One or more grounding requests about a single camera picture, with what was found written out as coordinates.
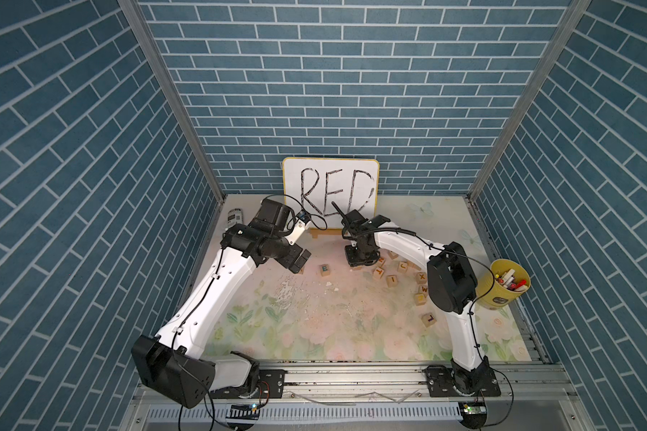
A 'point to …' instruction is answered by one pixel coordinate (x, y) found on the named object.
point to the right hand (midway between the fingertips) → (354, 264)
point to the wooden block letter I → (392, 280)
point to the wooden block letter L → (429, 320)
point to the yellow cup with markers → (511, 279)
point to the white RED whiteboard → (311, 184)
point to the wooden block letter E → (324, 269)
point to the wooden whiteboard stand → (314, 232)
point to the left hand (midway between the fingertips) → (300, 248)
